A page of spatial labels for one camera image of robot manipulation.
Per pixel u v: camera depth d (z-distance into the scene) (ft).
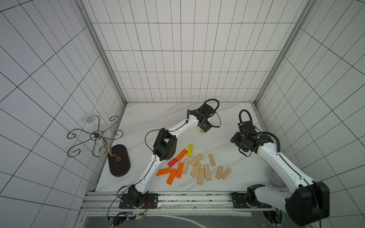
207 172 2.68
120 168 2.75
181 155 2.95
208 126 2.91
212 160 2.89
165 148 1.97
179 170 2.72
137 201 2.07
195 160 2.87
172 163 2.81
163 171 2.72
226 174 2.73
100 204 2.40
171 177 2.66
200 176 2.66
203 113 2.53
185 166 2.79
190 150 2.98
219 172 2.72
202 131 2.96
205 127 2.92
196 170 2.73
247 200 2.36
